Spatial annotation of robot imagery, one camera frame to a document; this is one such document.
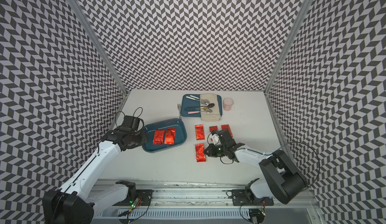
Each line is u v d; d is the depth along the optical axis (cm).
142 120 67
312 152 75
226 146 69
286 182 42
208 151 77
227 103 104
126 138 55
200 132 96
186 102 114
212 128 100
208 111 107
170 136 85
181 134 87
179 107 110
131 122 62
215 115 103
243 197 74
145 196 73
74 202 37
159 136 83
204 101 112
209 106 107
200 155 85
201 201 72
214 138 82
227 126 99
